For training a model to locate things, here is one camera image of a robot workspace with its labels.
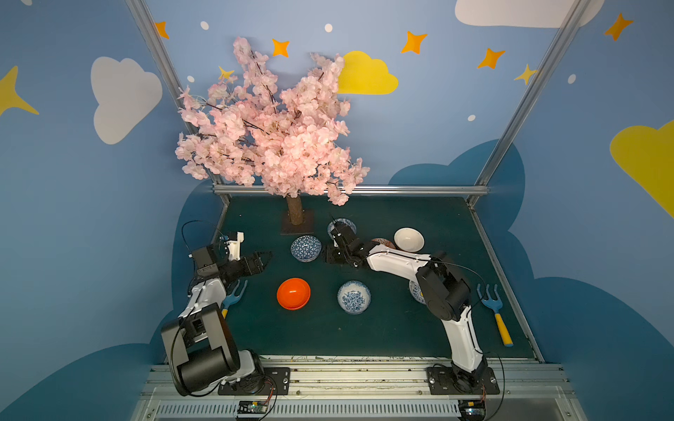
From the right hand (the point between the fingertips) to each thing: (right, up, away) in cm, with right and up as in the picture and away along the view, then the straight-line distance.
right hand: (326, 251), depth 96 cm
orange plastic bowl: (-11, -14, -7) cm, 19 cm away
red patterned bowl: (+23, +3, +5) cm, 23 cm away
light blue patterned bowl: (+6, +11, +12) cm, 17 cm away
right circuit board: (+42, -42, -24) cm, 64 cm away
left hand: (-21, 0, -8) cm, 23 cm away
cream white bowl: (+33, +4, +8) cm, 34 cm away
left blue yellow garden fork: (-33, -16, -5) cm, 37 cm away
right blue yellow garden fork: (+59, -18, -6) cm, 62 cm away
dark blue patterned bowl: (-9, 0, +7) cm, 12 cm away
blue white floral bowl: (+10, -16, -5) cm, 19 cm away
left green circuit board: (-20, -41, -24) cm, 52 cm away
